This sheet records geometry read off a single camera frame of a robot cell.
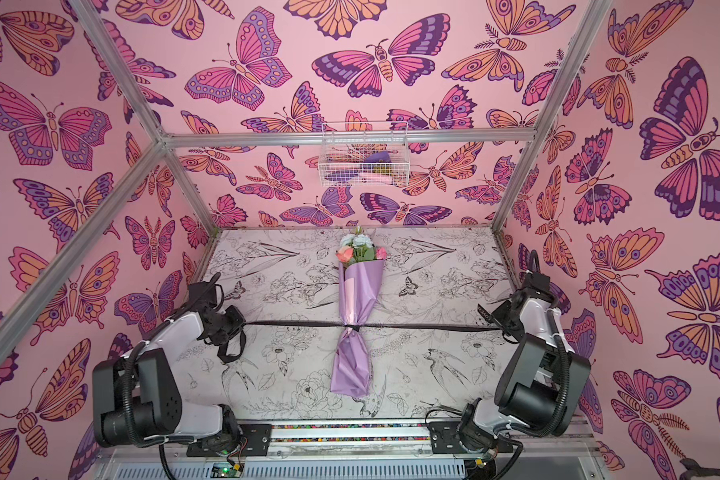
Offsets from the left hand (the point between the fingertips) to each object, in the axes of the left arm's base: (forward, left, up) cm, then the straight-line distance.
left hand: (244, 320), depth 91 cm
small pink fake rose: (+26, -43, +1) cm, 50 cm away
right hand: (-2, -79, +2) cm, 79 cm away
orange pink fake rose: (+26, -30, +1) cm, 40 cm away
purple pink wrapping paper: (+10, -36, +3) cm, 37 cm away
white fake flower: (+28, -34, +4) cm, 45 cm away
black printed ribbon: (-1, -32, 0) cm, 32 cm away
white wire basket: (+43, -37, +30) cm, 64 cm away
